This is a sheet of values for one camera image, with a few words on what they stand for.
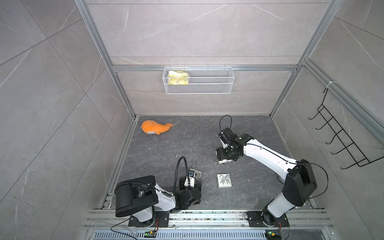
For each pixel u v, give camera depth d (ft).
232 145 1.98
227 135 2.20
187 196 2.13
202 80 3.30
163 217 2.40
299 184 1.41
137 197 1.63
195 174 2.86
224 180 2.74
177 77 2.88
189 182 2.40
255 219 2.37
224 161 2.67
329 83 2.29
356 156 2.00
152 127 3.40
